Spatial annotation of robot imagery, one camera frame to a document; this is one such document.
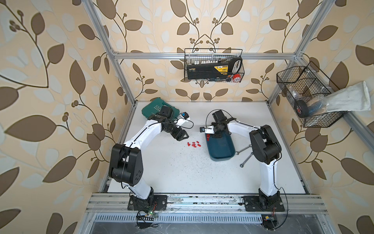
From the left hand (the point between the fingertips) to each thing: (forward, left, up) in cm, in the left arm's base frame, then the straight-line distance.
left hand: (184, 131), depth 86 cm
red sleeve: (-1, -3, -14) cm, 14 cm away
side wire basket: (+16, -68, +21) cm, 73 cm away
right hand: (+11, -19, -13) cm, 26 cm away
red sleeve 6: (+1, -15, -6) cm, 16 cm away
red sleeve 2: (0, -6, -14) cm, 15 cm away
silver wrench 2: (-15, -35, -13) cm, 40 cm away
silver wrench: (-20, -28, +20) cm, 40 cm away
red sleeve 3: (+1, -8, -13) cm, 16 cm away
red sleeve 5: (-1, -9, -14) cm, 17 cm away
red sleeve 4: (-1, -6, -14) cm, 16 cm away
